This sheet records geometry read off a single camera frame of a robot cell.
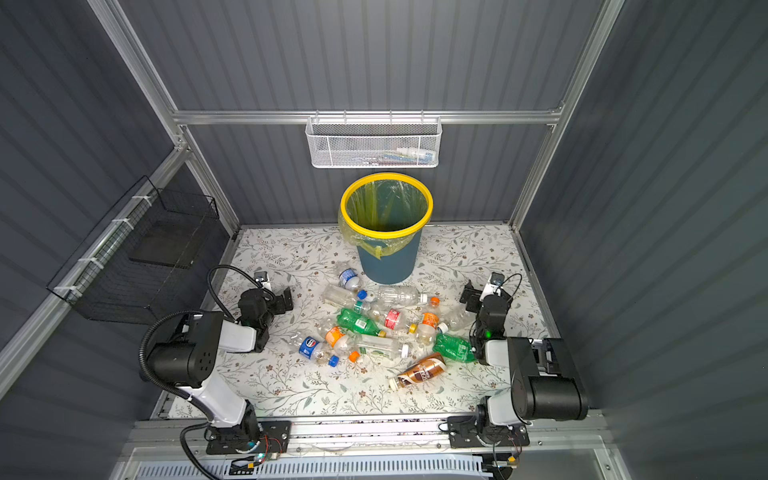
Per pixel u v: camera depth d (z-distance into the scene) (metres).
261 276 0.85
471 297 0.82
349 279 0.99
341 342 0.88
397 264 1.06
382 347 0.86
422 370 0.79
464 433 0.74
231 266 0.82
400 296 0.95
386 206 1.01
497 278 0.77
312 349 0.83
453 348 0.85
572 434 0.74
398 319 0.89
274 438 0.73
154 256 0.75
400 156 0.92
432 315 0.90
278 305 0.87
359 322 0.87
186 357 0.47
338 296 1.01
